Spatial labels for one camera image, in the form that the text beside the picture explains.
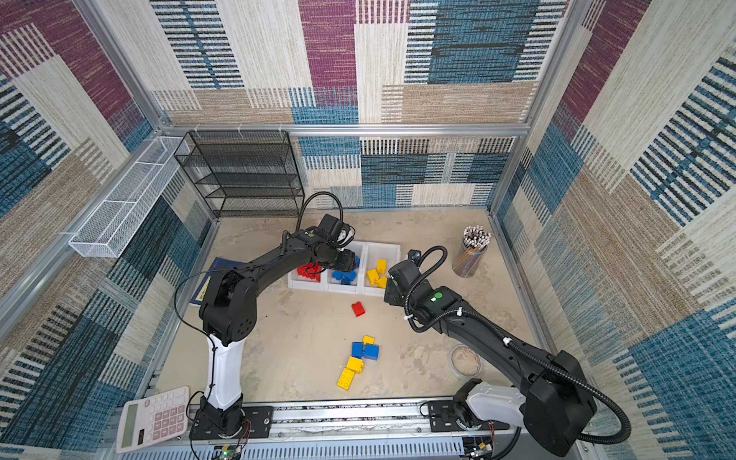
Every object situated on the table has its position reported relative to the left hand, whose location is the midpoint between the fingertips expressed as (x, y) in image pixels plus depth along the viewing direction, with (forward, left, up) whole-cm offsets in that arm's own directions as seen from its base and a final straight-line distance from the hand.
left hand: (350, 260), depth 95 cm
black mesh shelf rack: (+33, +40, +10) cm, 53 cm away
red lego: (-14, -2, -7) cm, 16 cm away
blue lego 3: (-27, -6, -8) cm, 29 cm away
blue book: (-7, +49, -7) cm, 50 cm away
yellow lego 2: (-3, -7, -6) cm, 10 cm away
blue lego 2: (-27, -2, -7) cm, 28 cm away
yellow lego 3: (-5, -10, -6) cm, 13 cm away
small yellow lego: (-24, -5, -7) cm, 26 cm away
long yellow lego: (-34, +1, -7) cm, 35 cm away
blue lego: (-2, +2, -7) cm, 8 cm away
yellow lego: (+2, -10, -7) cm, 12 cm away
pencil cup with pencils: (-1, -38, +10) cm, 39 cm away
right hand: (-15, -15, +5) cm, 21 cm away
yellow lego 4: (-31, -2, -7) cm, 32 cm away
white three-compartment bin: (+6, -8, -9) cm, 13 cm away
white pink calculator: (-43, +48, -7) cm, 65 cm away
